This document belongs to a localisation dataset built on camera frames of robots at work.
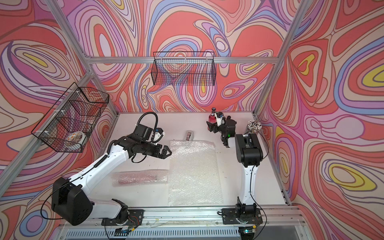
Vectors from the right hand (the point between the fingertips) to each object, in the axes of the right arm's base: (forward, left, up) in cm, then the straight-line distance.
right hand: (213, 121), depth 104 cm
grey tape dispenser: (-10, +17, -3) cm, 20 cm away
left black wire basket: (-22, +77, +24) cm, 83 cm away
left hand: (-28, +29, +8) cm, 41 cm away
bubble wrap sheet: (-38, +46, -1) cm, 60 cm away
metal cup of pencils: (-14, -22, +9) cm, 28 cm away
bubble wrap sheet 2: (-37, +15, -8) cm, 41 cm away
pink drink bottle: (-2, +1, +6) cm, 6 cm away
